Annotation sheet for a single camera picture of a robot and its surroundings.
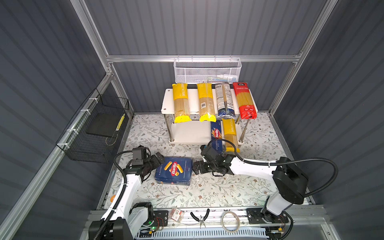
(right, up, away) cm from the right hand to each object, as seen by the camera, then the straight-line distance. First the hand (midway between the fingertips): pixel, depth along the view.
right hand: (199, 168), depth 85 cm
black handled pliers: (+1, -22, -12) cm, 26 cm away
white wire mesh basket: (+8, +71, +38) cm, 81 cm away
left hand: (-24, +4, 0) cm, 24 cm away
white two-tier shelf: (-3, +21, +14) cm, 25 cm away
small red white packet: (-11, -20, -12) cm, 26 cm away
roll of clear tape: (+11, -24, -14) cm, 30 cm away
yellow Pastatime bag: (+21, +19, +11) cm, 30 cm away
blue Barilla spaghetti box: (+12, +20, +11) cm, 25 cm away
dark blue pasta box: (-13, -1, -3) cm, 14 cm away
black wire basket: (-53, +20, -13) cm, 58 cm away
